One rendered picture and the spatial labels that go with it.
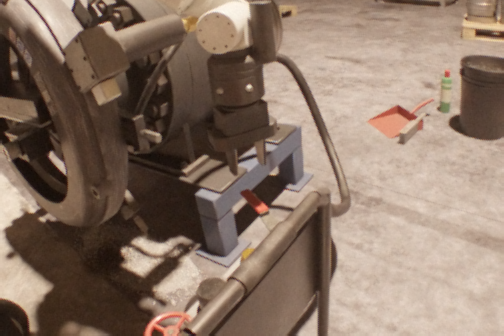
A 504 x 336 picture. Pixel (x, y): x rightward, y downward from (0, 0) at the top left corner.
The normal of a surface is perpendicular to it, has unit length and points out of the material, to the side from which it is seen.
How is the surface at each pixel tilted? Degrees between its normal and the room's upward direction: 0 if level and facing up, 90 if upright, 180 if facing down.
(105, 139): 93
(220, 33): 90
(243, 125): 90
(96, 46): 67
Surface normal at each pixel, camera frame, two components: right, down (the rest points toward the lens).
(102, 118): 0.80, 0.07
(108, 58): 0.72, -0.20
